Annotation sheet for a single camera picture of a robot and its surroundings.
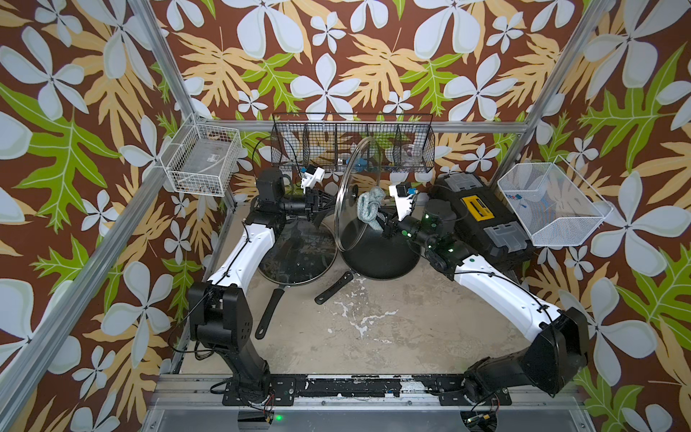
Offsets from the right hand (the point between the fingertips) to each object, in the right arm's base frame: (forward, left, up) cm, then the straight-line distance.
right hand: (370, 209), depth 73 cm
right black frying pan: (+3, -1, -26) cm, 26 cm away
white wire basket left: (+22, +54, +1) cm, 58 cm away
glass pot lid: (+2, +22, -24) cm, 33 cm away
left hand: (-2, +8, +3) cm, 8 cm away
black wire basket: (+37, -10, -3) cm, 38 cm away
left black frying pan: (-13, +29, -25) cm, 40 cm away
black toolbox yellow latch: (+10, -42, -17) cm, 47 cm away
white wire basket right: (+7, -59, -6) cm, 59 cm away
